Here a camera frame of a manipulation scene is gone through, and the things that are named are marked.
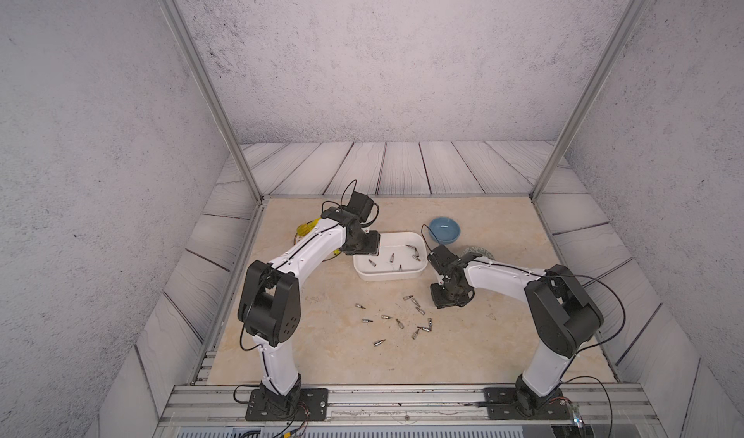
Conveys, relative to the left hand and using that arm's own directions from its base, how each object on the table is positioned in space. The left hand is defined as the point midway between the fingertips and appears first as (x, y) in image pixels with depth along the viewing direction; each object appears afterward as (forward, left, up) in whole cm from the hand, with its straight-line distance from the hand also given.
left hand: (377, 249), depth 89 cm
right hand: (-12, -20, -12) cm, 26 cm away
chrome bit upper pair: (-10, -9, -13) cm, 19 cm away
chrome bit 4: (-18, -6, -12) cm, 23 cm away
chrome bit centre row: (-16, -2, -13) cm, 21 cm away
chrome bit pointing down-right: (+8, -12, -11) cm, 18 cm away
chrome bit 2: (+2, +1, -11) cm, 11 cm away
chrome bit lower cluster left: (-21, -11, -12) cm, 27 cm away
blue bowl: (+16, -25, -10) cm, 31 cm away
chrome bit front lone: (-23, 0, -12) cm, 26 cm away
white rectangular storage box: (+5, -9, -12) cm, 16 cm away
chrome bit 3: (-12, +6, -13) cm, 19 cm away
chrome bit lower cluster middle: (-20, -14, -13) cm, 27 cm away
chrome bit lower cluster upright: (-18, -15, -12) cm, 27 cm away
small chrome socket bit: (+5, -13, -12) cm, 18 cm away
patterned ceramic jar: (+4, -35, -8) cm, 36 cm away
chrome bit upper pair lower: (-13, -12, -13) cm, 22 cm away
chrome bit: (+5, -5, -12) cm, 14 cm away
